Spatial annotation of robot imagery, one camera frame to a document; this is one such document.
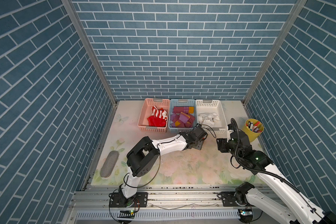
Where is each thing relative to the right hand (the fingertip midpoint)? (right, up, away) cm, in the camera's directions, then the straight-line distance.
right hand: (222, 139), depth 78 cm
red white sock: (-41, +9, +24) cm, 48 cm away
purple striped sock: (-19, +18, +31) cm, 40 cm away
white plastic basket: (+6, +21, +38) cm, 44 cm away
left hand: (-10, -5, +12) cm, 16 cm away
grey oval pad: (-67, -17, +5) cm, 69 cm away
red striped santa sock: (-37, +15, +24) cm, 47 cm away
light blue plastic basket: (-21, +24, +38) cm, 50 cm away
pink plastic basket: (-51, +15, +37) cm, 64 cm away
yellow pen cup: (+25, +5, +14) cm, 29 cm away
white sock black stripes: (-2, +11, +24) cm, 27 cm away
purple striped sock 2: (-21, +10, +21) cm, 32 cm away
